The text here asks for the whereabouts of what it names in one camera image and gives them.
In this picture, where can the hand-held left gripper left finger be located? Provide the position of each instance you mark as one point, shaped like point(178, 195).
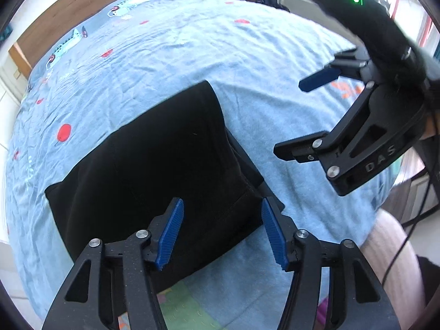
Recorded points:
point(168, 233)

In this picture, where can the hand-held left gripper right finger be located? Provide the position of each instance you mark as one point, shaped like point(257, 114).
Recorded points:
point(275, 233)

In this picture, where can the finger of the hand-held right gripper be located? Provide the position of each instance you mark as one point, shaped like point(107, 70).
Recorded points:
point(299, 149)
point(318, 79)

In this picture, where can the black pants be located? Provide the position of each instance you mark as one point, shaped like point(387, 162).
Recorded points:
point(137, 161)

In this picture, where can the person's right hand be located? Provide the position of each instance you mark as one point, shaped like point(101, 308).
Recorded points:
point(431, 127)

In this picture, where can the person's leg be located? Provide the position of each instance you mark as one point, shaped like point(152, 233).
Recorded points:
point(392, 257)

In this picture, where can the printed blue blanket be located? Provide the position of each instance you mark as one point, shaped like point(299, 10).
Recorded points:
point(172, 51)

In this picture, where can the printed blue pillow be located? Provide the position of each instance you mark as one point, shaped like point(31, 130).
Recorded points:
point(63, 50)
point(134, 3)

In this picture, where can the wooden headboard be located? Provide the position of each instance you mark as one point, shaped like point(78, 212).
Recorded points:
point(68, 10)

